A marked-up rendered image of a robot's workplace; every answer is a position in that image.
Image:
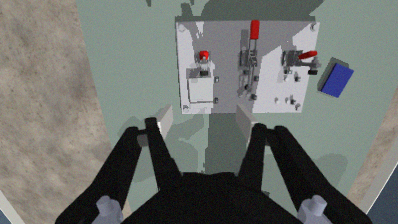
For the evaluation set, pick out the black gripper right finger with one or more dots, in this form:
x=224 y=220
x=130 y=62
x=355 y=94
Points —
x=315 y=199

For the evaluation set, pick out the dark blue rectangular plate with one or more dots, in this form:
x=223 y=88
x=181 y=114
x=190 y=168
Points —
x=335 y=80

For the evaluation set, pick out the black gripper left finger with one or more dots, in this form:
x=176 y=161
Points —
x=103 y=201

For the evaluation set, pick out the grey fixture plate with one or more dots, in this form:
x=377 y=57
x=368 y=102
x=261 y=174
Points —
x=225 y=40

